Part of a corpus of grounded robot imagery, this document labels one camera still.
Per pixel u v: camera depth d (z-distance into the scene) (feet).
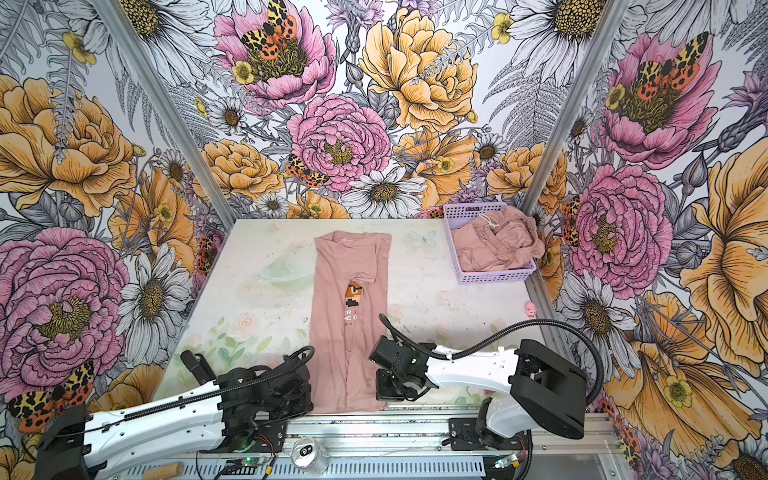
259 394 1.96
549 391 1.40
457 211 3.91
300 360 2.58
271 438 2.41
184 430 1.69
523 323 1.57
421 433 2.50
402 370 2.06
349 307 3.18
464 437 2.41
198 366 2.67
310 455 1.98
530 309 3.15
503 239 3.66
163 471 2.22
